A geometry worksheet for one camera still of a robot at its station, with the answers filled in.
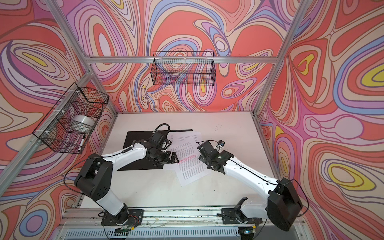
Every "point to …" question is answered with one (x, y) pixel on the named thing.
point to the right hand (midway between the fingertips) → (208, 160)
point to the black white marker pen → (81, 145)
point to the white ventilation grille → (156, 233)
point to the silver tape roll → (82, 123)
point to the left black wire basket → (67, 124)
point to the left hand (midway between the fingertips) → (174, 160)
